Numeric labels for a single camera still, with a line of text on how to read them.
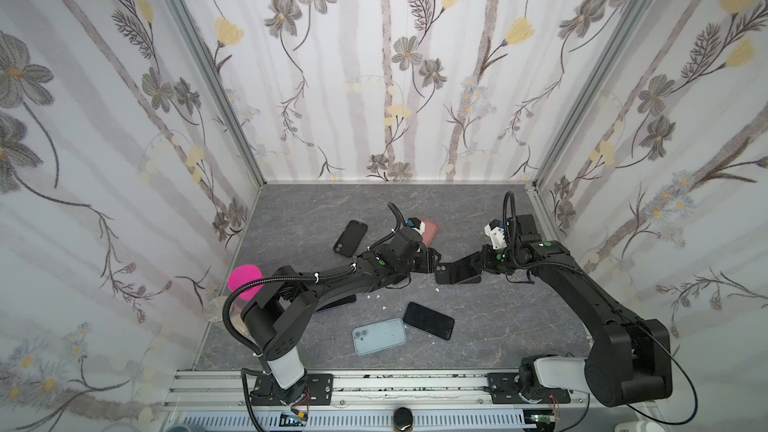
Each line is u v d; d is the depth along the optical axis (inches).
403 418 24.6
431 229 42.3
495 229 31.3
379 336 33.1
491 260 29.7
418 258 28.9
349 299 22.7
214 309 28.5
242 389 27.6
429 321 33.7
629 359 16.2
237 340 18.7
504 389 28.9
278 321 17.8
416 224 30.8
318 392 29.1
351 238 41.2
